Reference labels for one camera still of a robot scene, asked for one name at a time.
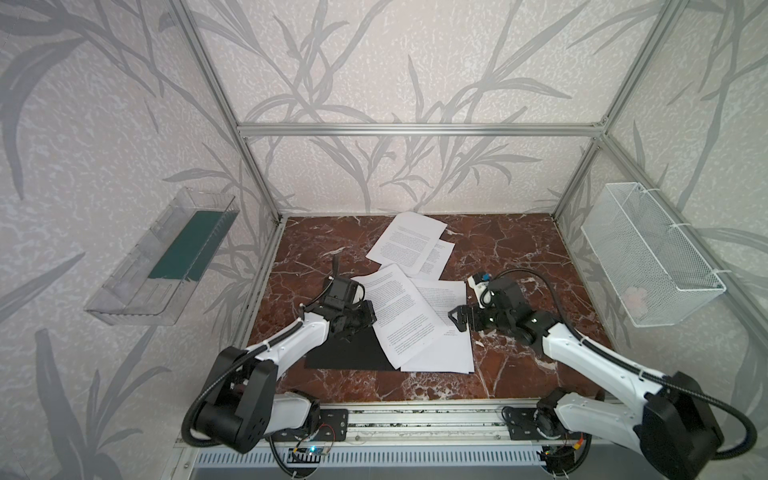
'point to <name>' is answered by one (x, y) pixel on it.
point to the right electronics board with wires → (559, 459)
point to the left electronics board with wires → (310, 449)
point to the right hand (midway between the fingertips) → (461, 302)
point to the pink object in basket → (635, 298)
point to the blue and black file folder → (363, 352)
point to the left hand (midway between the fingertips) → (383, 308)
